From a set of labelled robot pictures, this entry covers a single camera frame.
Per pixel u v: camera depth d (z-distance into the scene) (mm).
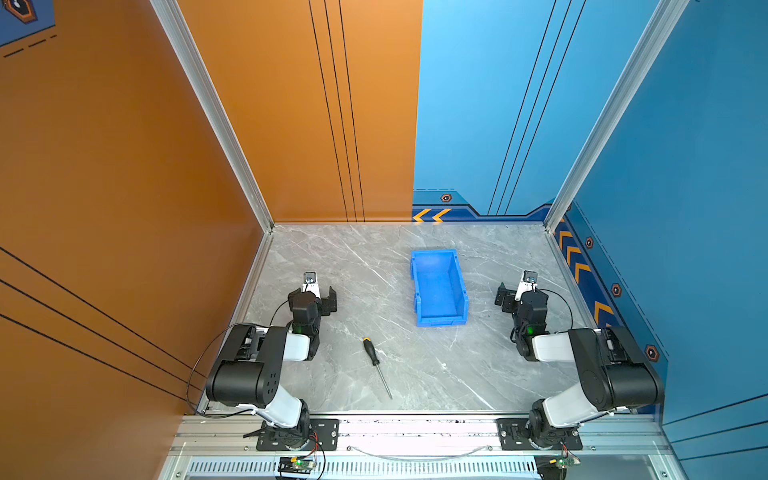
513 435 725
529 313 710
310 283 803
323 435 739
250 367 467
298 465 706
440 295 1027
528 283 791
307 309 716
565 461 697
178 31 720
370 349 867
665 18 701
